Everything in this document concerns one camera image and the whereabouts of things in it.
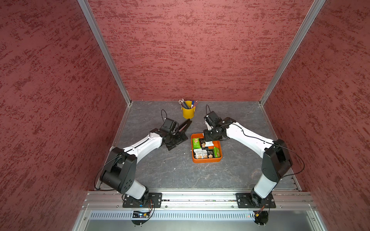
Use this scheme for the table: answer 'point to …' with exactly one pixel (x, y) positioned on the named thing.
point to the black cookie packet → (210, 153)
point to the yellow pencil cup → (188, 113)
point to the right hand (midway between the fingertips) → (207, 140)
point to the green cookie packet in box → (196, 143)
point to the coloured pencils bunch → (183, 104)
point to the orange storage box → (216, 143)
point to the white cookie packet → (199, 153)
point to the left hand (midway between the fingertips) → (182, 144)
